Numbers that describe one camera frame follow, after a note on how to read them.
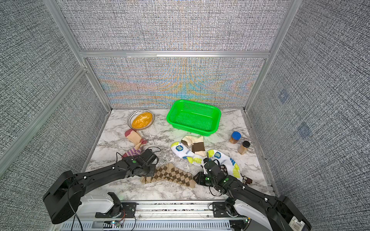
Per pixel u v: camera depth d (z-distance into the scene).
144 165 0.65
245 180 0.82
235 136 0.95
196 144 0.98
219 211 0.73
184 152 0.94
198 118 1.13
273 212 0.42
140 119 1.04
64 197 0.41
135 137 0.99
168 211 0.75
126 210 0.73
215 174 0.65
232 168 0.84
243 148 0.89
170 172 0.85
